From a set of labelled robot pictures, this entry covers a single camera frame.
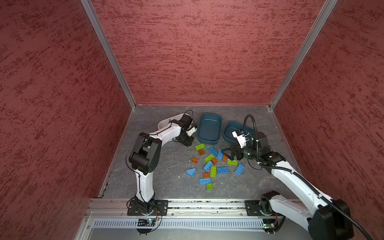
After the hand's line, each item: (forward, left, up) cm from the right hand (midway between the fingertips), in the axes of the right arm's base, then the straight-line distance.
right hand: (226, 152), depth 79 cm
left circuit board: (-29, +42, -15) cm, 53 cm away
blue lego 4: (-5, +1, -14) cm, 15 cm away
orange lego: (+8, +13, -15) cm, 21 cm away
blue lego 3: (-5, -9, -13) cm, 17 cm away
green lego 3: (0, -7, -14) cm, 16 cm away
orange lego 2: (+2, +17, -13) cm, 22 cm away
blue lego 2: (-2, +9, -13) cm, 16 cm away
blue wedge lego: (-5, +19, -13) cm, 24 cm away
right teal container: (+27, -9, -13) cm, 31 cm away
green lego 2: (+3, +8, -15) cm, 17 cm away
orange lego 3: (0, +5, -12) cm, 13 cm away
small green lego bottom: (-13, +9, -15) cm, 22 cm away
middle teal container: (+25, +6, -12) cm, 28 cm away
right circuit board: (-31, -19, -16) cm, 40 cm away
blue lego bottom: (-11, +13, -15) cm, 22 cm away
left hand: (+12, +22, -11) cm, 27 cm away
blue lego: (+7, +4, -14) cm, 17 cm away
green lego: (+12, +12, -15) cm, 23 cm away
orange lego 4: (-8, +11, -13) cm, 18 cm away
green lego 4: (-5, +6, -14) cm, 16 cm away
